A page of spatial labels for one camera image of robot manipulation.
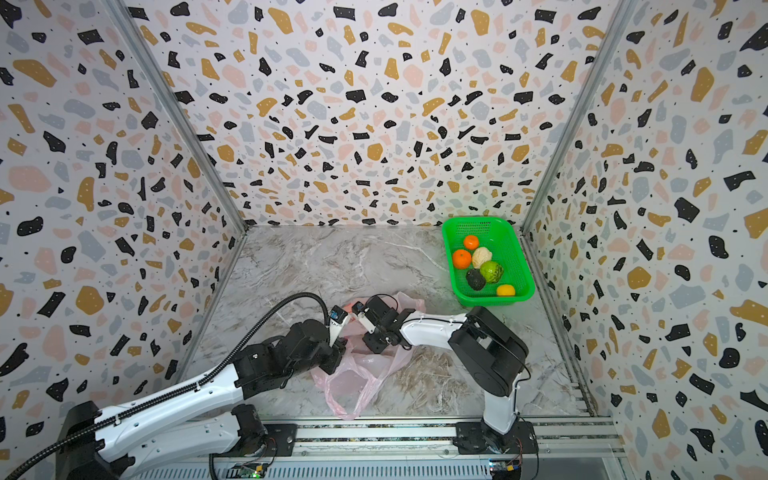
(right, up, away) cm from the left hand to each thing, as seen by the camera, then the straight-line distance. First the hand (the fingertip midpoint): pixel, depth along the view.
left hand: (350, 342), depth 76 cm
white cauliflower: (+41, +22, +30) cm, 55 cm away
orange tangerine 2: (+39, +27, +37) cm, 60 cm away
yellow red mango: (+47, +11, +21) cm, 53 cm away
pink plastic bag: (+4, -5, -7) cm, 9 cm away
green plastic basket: (+49, +30, +38) cm, 69 cm away
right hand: (+4, -3, +15) cm, 16 cm away
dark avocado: (+38, +14, +24) cm, 47 cm away
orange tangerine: (+34, +21, +30) cm, 50 cm away
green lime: (+43, +17, +24) cm, 52 cm away
